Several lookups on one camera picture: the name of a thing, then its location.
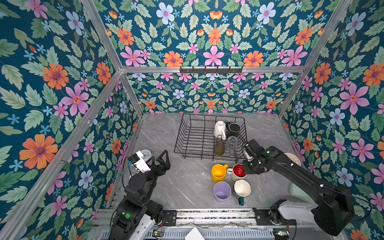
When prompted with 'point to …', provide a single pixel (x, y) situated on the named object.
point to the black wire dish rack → (196, 140)
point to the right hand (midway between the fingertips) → (244, 169)
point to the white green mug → (242, 188)
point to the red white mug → (237, 172)
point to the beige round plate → (293, 158)
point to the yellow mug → (218, 172)
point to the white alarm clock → (147, 154)
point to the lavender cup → (222, 190)
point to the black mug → (232, 129)
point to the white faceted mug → (219, 129)
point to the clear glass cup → (231, 142)
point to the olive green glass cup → (219, 148)
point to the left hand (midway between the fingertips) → (163, 151)
